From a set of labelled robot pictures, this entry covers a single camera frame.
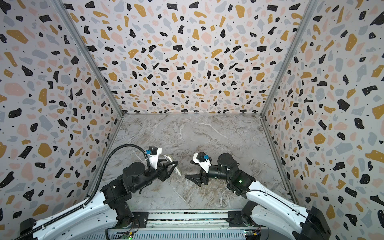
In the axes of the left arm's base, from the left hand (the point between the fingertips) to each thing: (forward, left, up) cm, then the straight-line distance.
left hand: (174, 160), depth 68 cm
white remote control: (-3, -1, -4) cm, 5 cm away
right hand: (-3, -6, -1) cm, 7 cm away
